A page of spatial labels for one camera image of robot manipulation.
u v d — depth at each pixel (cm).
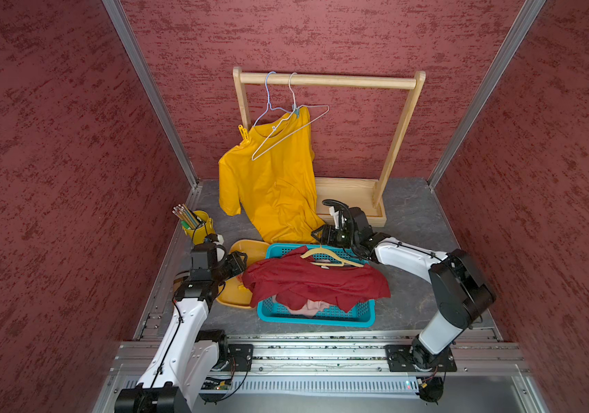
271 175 91
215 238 75
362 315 79
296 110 77
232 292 83
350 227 71
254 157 77
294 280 76
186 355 47
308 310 80
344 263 82
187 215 90
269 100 74
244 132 72
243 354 74
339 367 73
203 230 97
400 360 74
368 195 117
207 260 62
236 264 73
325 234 81
